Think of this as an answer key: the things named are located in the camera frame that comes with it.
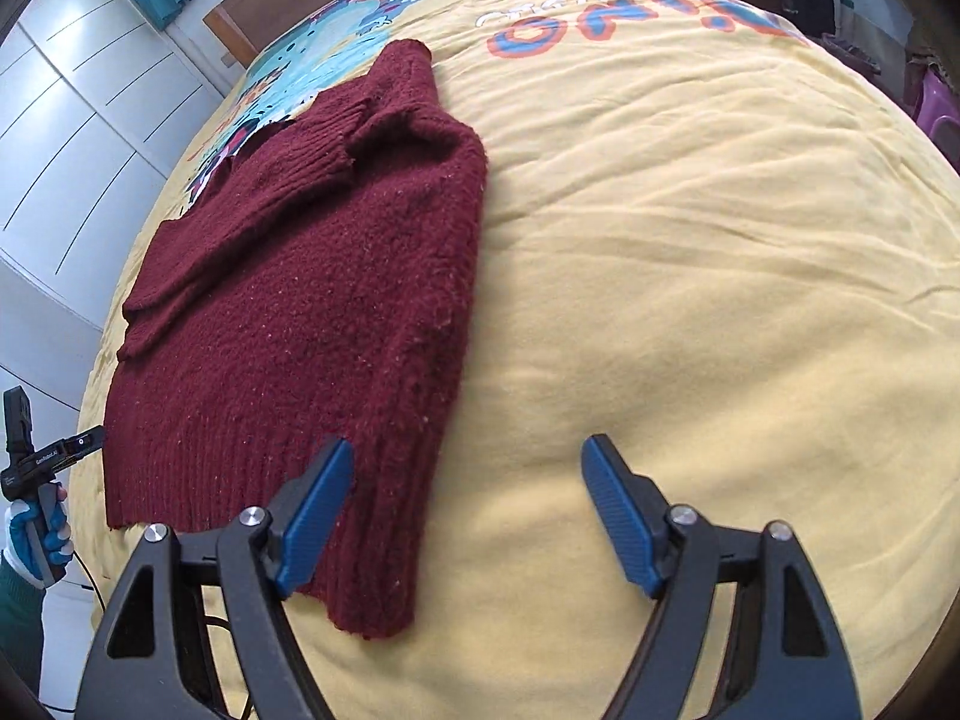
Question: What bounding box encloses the person's left forearm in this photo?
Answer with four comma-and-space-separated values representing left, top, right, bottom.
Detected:
0, 562, 47, 691

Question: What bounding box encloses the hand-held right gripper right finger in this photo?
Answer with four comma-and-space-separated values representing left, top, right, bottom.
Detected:
581, 433, 863, 720

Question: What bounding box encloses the person's left hand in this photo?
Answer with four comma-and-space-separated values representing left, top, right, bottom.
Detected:
2, 484, 74, 590

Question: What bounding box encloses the wooden headboard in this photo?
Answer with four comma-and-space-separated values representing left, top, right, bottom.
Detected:
202, 0, 466, 68

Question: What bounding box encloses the dark red knitted sweater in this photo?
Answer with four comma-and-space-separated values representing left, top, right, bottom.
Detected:
103, 37, 490, 642

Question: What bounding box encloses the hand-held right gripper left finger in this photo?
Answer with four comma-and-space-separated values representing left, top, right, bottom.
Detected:
75, 435, 355, 720

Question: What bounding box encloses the pink plastic chair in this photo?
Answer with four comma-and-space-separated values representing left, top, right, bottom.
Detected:
911, 64, 960, 145

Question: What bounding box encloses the white wardrobe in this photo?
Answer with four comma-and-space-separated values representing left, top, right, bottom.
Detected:
0, 0, 230, 410

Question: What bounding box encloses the yellow printed blanket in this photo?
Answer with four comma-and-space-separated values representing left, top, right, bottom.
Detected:
75, 0, 960, 720

